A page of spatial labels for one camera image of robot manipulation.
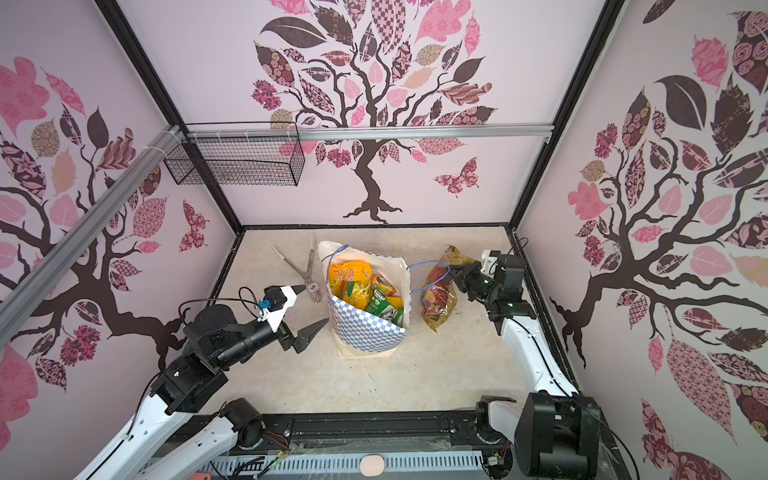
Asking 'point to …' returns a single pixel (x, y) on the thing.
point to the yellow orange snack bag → (350, 282)
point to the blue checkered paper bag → (359, 333)
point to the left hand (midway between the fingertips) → (315, 306)
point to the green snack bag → (380, 307)
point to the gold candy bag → (439, 297)
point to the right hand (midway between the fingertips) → (449, 264)
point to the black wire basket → (238, 153)
